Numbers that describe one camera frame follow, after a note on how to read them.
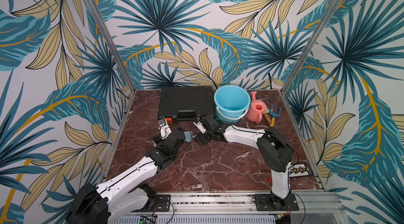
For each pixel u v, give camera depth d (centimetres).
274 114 107
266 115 104
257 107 96
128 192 48
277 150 50
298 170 83
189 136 97
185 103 104
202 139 82
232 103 110
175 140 59
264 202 72
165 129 68
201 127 80
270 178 61
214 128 72
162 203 72
